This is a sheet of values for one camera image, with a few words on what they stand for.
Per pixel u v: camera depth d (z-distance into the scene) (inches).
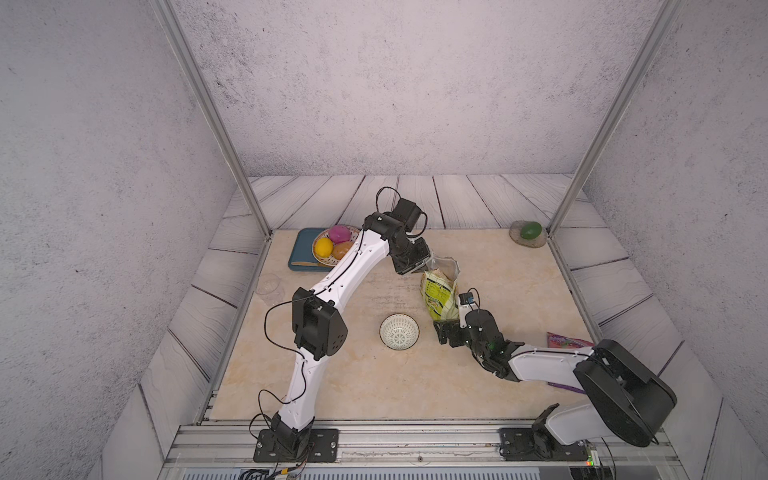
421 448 29.2
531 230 45.9
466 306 31.1
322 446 28.7
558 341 35.0
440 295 33.1
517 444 28.6
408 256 29.0
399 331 36.0
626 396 17.3
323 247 43.2
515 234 47.0
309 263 42.8
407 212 27.4
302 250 45.1
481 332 26.7
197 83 31.8
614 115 34.4
